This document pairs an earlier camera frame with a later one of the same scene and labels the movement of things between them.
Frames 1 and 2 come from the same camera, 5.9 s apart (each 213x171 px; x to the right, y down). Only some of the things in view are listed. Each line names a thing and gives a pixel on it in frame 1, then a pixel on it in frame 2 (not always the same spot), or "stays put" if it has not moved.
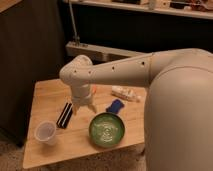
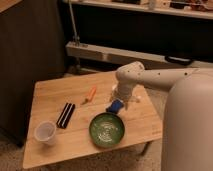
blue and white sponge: [115, 106] stays put
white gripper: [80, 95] → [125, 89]
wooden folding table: [56, 134] stays put
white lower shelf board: [101, 54] stays put
